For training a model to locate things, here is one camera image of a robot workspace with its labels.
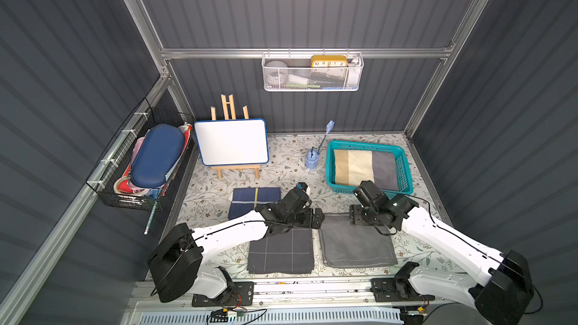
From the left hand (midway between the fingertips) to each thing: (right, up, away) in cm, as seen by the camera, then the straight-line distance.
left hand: (316, 217), depth 79 cm
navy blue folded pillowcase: (-29, +3, +15) cm, 32 cm away
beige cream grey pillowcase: (+19, +17, +20) cm, 32 cm away
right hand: (+17, +1, +1) cm, 17 cm away
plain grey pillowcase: (+11, -11, +3) cm, 16 cm away
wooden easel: (-25, +17, +20) cm, 36 cm away
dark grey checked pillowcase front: (-10, -13, +1) cm, 16 cm away
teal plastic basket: (+39, +17, +16) cm, 45 cm away
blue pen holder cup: (0, +20, +23) cm, 30 cm away
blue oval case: (-50, +24, -12) cm, 56 cm away
